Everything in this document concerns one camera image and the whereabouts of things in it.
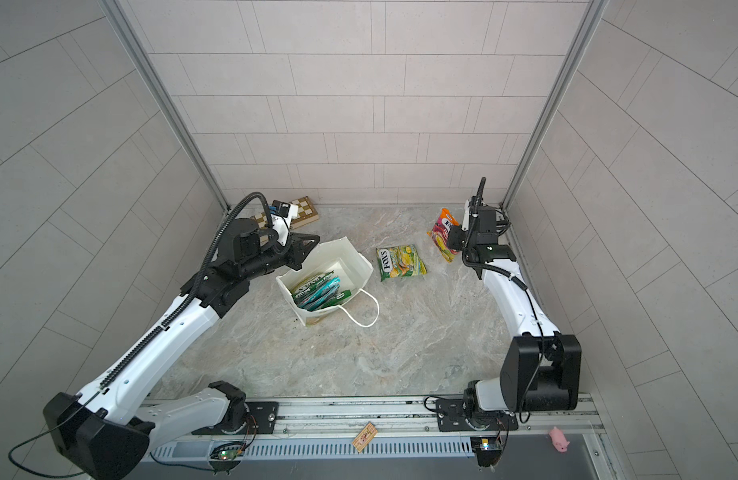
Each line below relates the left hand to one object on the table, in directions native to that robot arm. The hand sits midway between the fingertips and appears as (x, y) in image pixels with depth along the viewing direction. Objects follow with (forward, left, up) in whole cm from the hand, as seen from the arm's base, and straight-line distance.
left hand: (325, 236), depth 68 cm
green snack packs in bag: (-4, +4, -20) cm, 21 cm away
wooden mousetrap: (-36, -9, -29) cm, 47 cm away
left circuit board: (-41, +21, -28) cm, 54 cm away
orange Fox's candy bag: (+13, -31, -16) cm, 37 cm away
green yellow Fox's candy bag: (+12, -19, -29) cm, 36 cm away
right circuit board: (-38, -38, -31) cm, 62 cm away
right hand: (+13, -34, -12) cm, 38 cm away
